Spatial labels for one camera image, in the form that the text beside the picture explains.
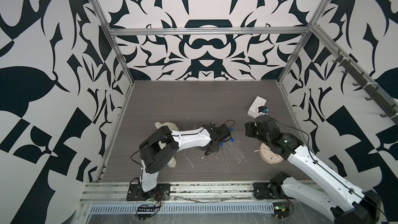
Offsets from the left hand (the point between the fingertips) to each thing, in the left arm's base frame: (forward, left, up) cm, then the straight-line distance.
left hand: (211, 144), depth 88 cm
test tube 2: (-5, -12, -1) cm, 13 cm away
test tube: (-11, -6, 0) cm, 13 cm away
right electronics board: (-31, -29, -2) cm, 42 cm away
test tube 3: (+2, -12, 0) cm, 12 cm away
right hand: (+4, -17, +16) cm, 23 cm away
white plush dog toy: (-11, +20, +6) cm, 24 cm away
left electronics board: (-29, +33, -5) cm, 44 cm away
